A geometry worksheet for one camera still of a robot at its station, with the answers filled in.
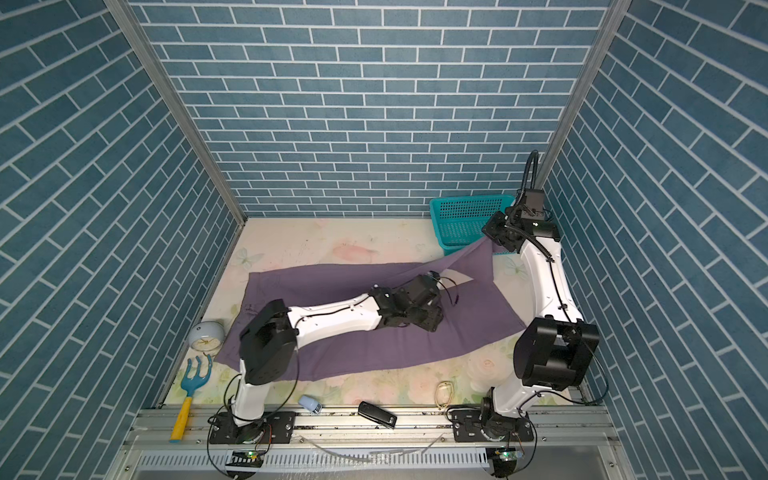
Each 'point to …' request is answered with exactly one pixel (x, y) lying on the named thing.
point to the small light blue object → (310, 403)
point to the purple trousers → (484, 309)
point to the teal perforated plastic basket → (459, 221)
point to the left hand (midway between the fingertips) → (438, 316)
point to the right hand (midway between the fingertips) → (486, 223)
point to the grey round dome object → (206, 336)
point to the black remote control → (377, 414)
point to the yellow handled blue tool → (189, 382)
